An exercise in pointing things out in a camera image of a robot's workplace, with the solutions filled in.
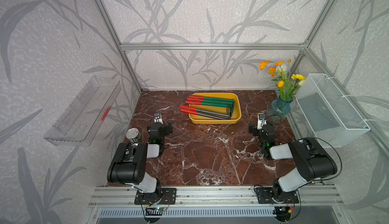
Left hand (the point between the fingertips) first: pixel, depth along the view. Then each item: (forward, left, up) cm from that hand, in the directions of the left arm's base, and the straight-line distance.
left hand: (161, 121), depth 94 cm
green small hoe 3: (+12, -45, +1) cm, 47 cm away
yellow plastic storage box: (+3, -25, -2) cm, 26 cm away
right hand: (+1, -62, +2) cm, 62 cm away
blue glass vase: (+6, -75, +6) cm, 75 cm away
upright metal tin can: (-8, +16, -2) cm, 18 cm away
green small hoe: (+25, -37, -6) cm, 45 cm away
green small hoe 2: (+18, -47, -3) cm, 51 cm away
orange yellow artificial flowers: (+12, -75, +22) cm, 79 cm away
